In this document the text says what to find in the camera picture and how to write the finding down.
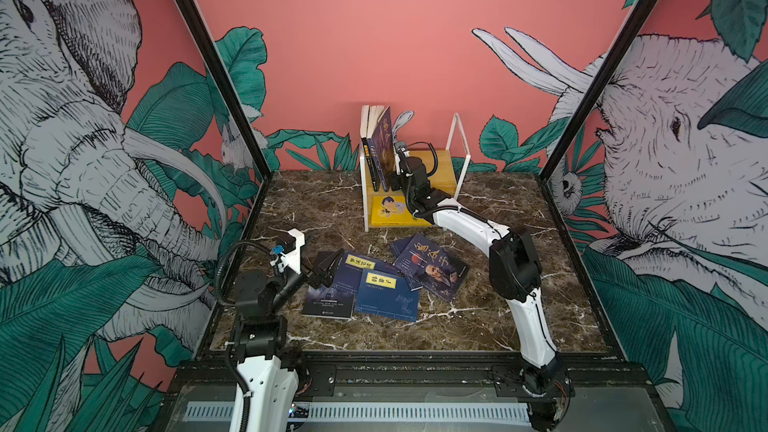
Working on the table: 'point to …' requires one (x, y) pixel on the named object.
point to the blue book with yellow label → (387, 294)
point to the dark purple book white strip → (328, 301)
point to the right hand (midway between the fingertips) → (395, 157)
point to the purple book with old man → (382, 139)
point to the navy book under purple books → (398, 244)
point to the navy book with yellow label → (348, 272)
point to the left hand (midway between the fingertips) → (327, 240)
